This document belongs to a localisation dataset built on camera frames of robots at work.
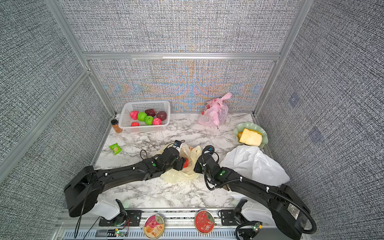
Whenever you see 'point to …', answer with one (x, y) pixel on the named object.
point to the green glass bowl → (256, 127)
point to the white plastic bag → (251, 162)
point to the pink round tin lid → (154, 226)
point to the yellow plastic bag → (188, 173)
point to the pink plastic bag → (215, 112)
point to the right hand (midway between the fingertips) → (194, 159)
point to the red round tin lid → (204, 221)
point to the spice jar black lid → (114, 121)
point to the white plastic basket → (125, 121)
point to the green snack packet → (115, 148)
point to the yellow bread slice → (251, 137)
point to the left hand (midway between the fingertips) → (184, 157)
